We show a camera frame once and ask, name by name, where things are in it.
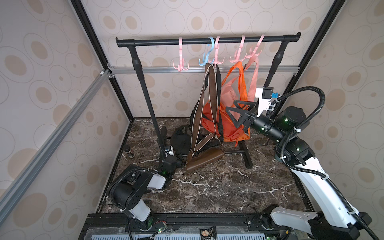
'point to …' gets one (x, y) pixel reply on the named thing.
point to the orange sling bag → (231, 133)
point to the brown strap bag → (206, 146)
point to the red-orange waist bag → (207, 122)
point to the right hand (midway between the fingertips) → (236, 105)
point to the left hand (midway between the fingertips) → (181, 153)
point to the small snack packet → (209, 233)
